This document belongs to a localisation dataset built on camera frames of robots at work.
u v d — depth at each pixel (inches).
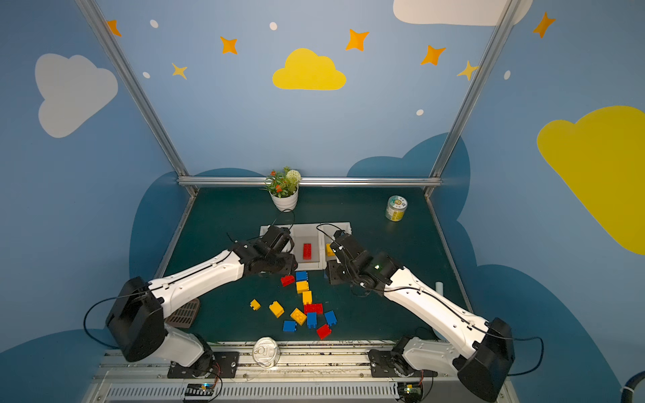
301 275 35.5
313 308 33.1
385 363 29.5
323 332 31.6
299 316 33.0
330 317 32.7
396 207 41.4
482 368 14.6
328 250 23.8
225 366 28.9
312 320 31.8
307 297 34.0
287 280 35.1
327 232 37.8
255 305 33.7
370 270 20.7
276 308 33.0
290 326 32.2
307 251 38.7
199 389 28.8
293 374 28.9
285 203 42.6
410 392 28.9
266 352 28.4
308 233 40.4
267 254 25.3
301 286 34.8
